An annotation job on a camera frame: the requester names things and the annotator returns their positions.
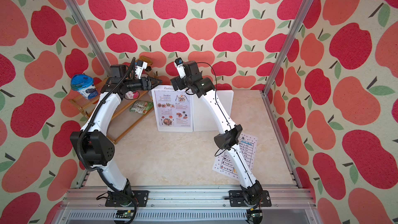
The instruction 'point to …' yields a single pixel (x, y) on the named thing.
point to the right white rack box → (204, 118)
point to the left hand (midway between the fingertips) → (160, 83)
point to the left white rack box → (174, 109)
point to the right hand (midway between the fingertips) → (180, 79)
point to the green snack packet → (141, 107)
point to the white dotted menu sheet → (223, 163)
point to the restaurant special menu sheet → (173, 109)
